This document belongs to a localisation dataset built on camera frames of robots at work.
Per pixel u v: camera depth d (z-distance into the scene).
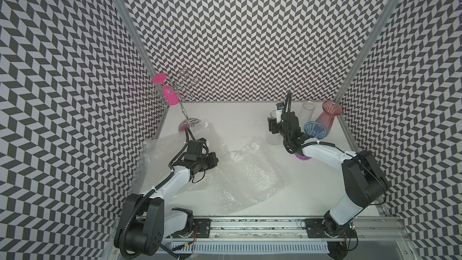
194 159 0.68
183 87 0.82
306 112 0.92
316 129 0.94
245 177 0.87
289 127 0.67
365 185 0.46
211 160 0.77
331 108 0.91
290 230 0.74
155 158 0.91
